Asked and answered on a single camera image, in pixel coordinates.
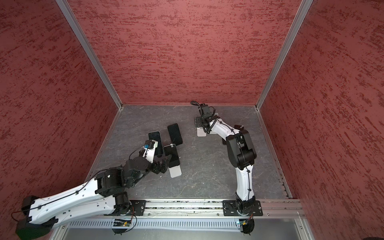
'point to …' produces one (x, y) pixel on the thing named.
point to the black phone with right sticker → (224, 142)
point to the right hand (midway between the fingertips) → (201, 122)
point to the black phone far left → (156, 135)
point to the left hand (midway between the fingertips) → (162, 156)
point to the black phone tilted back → (175, 134)
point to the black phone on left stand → (171, 149)
